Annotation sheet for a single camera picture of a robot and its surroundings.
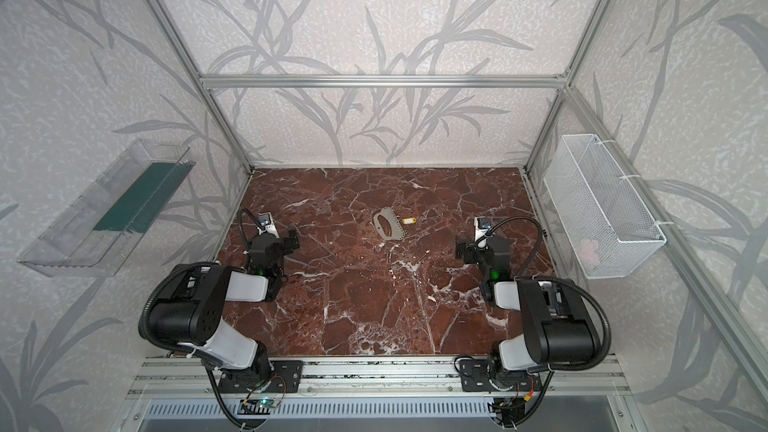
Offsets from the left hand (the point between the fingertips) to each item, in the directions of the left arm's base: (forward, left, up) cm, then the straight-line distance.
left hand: (278, 219), depth 93 cm
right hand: (-1, -62, -1) cm, 62 cm away
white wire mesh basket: (-21, -82, +27) cm, 89 cm away
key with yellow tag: (+6, -42, -10) cm, 43 cm away
